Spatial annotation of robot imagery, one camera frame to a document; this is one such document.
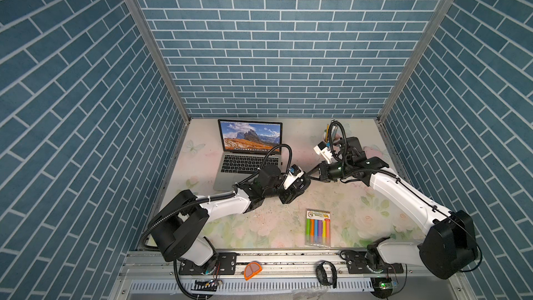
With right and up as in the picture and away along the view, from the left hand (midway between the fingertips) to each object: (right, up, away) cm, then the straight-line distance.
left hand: (303, 188), depth 82 cm
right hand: (+2, +6, -6) cm, 8 cm away
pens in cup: (+13, +21, +15) cm, 29 cm away
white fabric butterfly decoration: (-57, +17, +27) cm, 66 cm away
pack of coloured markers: (+6, -16, -1) cm, 17 cm away
